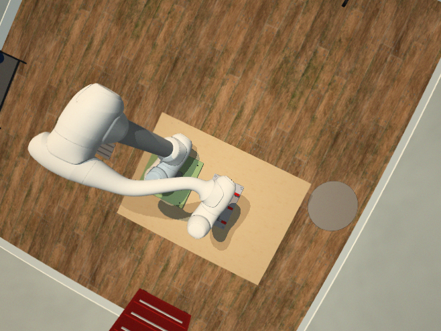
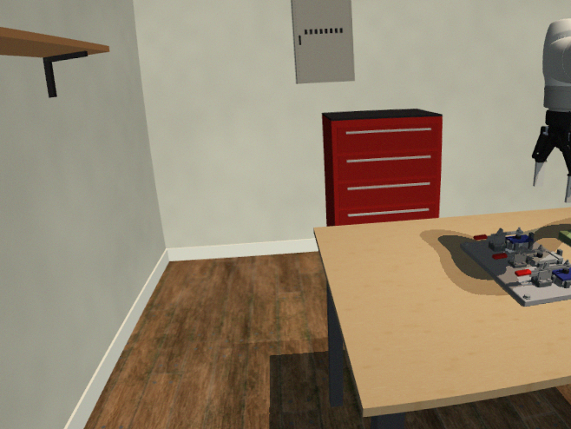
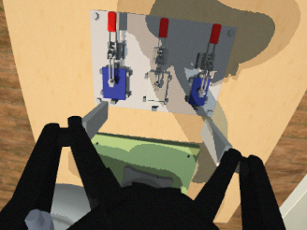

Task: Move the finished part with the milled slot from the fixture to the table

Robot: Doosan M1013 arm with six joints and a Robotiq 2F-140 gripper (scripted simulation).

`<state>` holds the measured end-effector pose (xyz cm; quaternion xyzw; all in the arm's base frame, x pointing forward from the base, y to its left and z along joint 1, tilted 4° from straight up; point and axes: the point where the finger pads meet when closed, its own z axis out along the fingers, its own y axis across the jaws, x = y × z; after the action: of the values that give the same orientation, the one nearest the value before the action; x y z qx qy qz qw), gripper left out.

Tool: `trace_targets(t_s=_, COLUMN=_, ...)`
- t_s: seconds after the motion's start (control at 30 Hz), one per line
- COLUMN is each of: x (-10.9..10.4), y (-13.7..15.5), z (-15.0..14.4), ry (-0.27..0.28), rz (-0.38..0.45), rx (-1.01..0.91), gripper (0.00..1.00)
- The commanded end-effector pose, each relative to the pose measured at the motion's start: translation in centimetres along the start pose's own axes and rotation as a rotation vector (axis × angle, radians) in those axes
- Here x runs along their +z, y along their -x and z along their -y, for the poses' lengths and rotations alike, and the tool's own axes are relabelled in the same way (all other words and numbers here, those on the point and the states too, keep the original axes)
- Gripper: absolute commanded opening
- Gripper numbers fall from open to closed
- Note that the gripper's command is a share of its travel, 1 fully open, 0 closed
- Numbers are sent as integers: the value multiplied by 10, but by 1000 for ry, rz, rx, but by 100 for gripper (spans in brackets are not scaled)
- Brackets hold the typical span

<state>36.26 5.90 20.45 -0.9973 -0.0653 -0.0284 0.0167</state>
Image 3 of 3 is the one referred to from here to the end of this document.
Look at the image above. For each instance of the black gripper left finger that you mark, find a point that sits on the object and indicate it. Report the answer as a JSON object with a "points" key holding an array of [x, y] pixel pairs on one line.
{"points": [[30, 206]]}

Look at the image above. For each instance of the grey toggle clamp with red handle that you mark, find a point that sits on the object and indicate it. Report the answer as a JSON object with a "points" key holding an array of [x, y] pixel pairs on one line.
{"points": [[205, 64]]}

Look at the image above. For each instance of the dark blue rectangular block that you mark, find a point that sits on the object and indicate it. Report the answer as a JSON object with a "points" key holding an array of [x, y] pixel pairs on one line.
{"points": [[119, 89], [194, 99]]}

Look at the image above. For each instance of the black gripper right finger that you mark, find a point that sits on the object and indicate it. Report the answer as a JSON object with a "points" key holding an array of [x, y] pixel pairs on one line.
{"points": [[259, 208]]}

